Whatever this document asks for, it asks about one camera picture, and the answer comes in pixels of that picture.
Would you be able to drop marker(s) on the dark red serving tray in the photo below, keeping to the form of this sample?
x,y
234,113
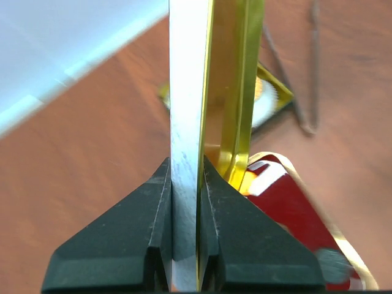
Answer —
x,y
281,194

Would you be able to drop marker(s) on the gold tin lid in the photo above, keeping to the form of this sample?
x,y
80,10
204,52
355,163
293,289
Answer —
x,y
213,54

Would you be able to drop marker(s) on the gold square cookie tin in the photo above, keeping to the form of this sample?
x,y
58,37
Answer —
x,y
216,97

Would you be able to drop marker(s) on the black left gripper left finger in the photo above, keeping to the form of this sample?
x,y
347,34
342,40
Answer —
x,y
127,248

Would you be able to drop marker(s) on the round waffle sandwich cookie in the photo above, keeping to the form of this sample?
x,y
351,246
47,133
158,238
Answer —
x,y
258,88

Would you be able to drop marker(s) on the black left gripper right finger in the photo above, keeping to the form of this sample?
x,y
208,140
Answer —
x,y
240,248

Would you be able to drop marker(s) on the white paper cup back-right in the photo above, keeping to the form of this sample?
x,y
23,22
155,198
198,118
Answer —
x,y
264,107

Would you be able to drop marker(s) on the orange fish-shaped cookie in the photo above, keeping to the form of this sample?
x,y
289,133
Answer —
x,y
246,183

